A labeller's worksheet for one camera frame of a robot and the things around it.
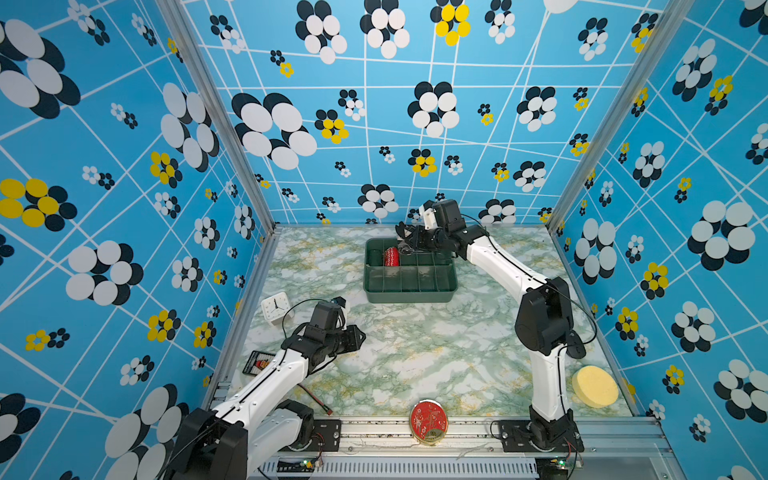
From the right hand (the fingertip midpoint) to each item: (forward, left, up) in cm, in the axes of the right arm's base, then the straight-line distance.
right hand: (408, 239), depth 92 cm
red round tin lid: (-48, -4, -15) cm, 50 cm away
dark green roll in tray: (+3, +12, -13) cm, 18 cm away
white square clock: (-16, +42, -14) cm, 48 cm away
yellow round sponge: (-39, -49, -17) cm, 65 cm away
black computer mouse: (-27, -49, -17) cm, 58 cm away
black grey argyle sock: (-4, +1, +1) cm, 4 cm away
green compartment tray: (-1, -6, -18) cm, 19 cm away
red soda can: (+3, +5, -13) cm, 14 cm away
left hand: (-26, +13, -12) cm, 32 cm away
